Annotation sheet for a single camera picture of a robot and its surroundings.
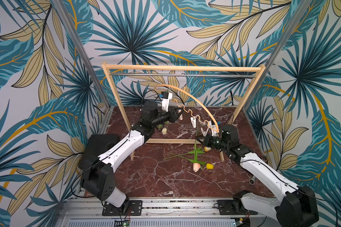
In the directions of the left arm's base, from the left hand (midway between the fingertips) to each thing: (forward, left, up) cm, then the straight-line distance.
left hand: (183, 110), depth 72 cm
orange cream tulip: (-6, -17, -30) cm, 35 cm away
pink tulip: (-21, -7, -17) cm, 28 cm away
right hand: (-7, -8, -13) cm, 17 cm away
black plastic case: (-6, +52, -27) cm, 59 cm away
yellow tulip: (-16, -19, -33) cm, 41 cm away
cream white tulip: (+1, +10, -20) cm, 23 cm away
